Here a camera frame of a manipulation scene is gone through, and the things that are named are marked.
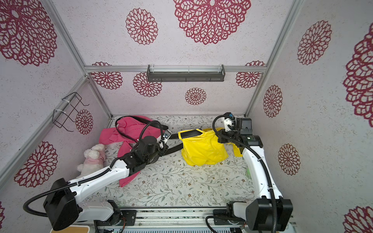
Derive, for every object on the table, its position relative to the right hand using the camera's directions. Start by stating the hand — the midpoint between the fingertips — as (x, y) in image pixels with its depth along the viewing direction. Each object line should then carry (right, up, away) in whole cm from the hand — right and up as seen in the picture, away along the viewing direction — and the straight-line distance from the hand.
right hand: (219, 130), depth 78 cm
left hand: (-31, -4, +3) cm, 31 cm away
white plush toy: (-70, -16, +5) cm, 72 cm away
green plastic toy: (+19, -26, +9) cm, 34 cm away
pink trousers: (-60, -2, +26) cm, 66 cm away
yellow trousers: (-8, -10, +1) cm, 13 cm away
